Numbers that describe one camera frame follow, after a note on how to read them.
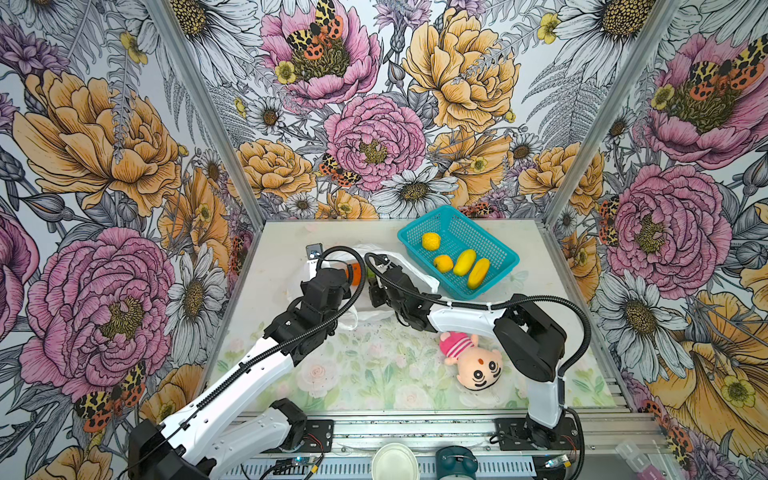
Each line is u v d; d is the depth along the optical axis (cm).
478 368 78
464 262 105
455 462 64
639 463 69
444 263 104
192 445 39
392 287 61
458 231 115
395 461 71
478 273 102
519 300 52
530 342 50
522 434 72
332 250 60
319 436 73
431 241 110
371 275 62
